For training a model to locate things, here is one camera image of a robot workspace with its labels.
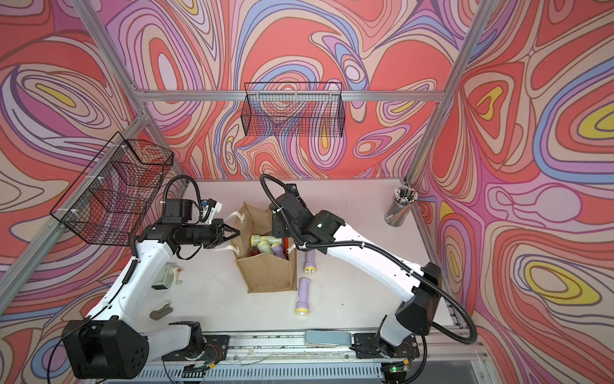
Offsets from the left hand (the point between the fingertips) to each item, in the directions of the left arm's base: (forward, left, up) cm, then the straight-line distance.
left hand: (240, 233), depth 76 cm
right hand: (0, -14, +4) cm, 15 cm away
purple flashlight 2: (-3, -23, -19) cm, 29 cm away
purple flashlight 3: (-16, -20, -19) cm, 32 cm away
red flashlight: (+4, -13, -16) cm, 22 cm away
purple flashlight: (+2, -11, -15) cm, 18 cm away
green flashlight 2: (+2, -6, -12) cm, 13 cm away
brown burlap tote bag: (-9, -7, -8) cm, 14 cm away
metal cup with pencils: (+18, -58, -11) cm, 62 cm away
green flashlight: (+6, -2, -13) cm, 14 cm away
